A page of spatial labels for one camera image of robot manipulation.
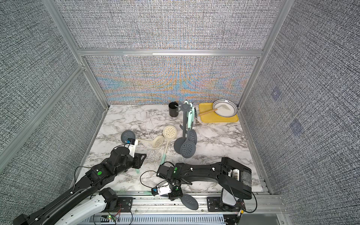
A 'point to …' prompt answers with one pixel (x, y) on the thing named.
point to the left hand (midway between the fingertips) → (147, 154)
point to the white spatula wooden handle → (220, 108)
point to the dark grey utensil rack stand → (177, 144)
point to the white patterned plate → (232, 107)
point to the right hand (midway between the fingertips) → (170, 190)
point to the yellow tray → (212, 117)
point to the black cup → (173, 110)
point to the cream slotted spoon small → (156, 142)
